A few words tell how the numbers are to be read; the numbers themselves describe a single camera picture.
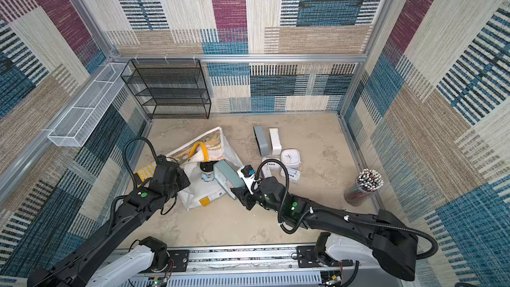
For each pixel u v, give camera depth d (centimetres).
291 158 98
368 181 74
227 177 74
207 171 91
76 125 70
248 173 63
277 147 99
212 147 85
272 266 73
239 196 68
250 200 65
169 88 109
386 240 41
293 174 93
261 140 97
